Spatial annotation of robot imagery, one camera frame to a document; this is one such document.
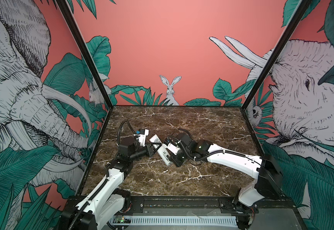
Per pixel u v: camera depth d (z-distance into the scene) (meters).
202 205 0.75
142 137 0.71
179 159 0.68
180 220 0.78
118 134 1.06
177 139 0.59
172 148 0.69
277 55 0.87
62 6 0.69
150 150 0.69
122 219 0.70
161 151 0.76
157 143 0.75
